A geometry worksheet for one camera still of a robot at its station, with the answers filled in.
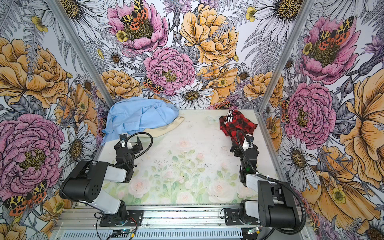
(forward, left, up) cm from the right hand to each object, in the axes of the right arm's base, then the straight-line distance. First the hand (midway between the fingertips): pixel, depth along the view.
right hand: (241, 144), depth 89 cm
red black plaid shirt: (+14, +1, -1) cm, 14 cm away
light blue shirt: (+30, +74, -4) cm, 80 cm away
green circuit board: (-39, +61, -10) cm, 73 cm away
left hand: (+4, +66, 0) cm, 66 cm away
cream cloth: (+19, +46, -8) cm, 51 cm away
